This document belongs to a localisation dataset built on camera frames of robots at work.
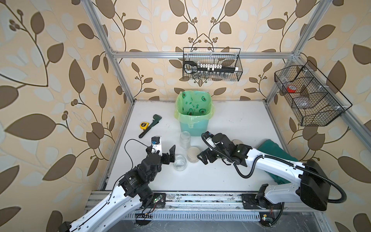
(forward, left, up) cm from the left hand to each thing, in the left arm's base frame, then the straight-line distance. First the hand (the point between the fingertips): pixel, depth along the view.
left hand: (165, 144), depth 74 cm
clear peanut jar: (+9, -10, -10) cm, 16 cm away
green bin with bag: (+35, -15, -11) cm, 39 cm away
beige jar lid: (+13, -45, -19) cm, 51 cm away
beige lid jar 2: (+4, -14, -19) cm, 24 cm away
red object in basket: (+28, -70, +15) cm, 77 cm away
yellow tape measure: (+25, +21, -17) cm, 37 cm away
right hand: (0, -21, -8) cm, 22 cm away
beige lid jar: (-2, -7, -20) cm, 21 cm away
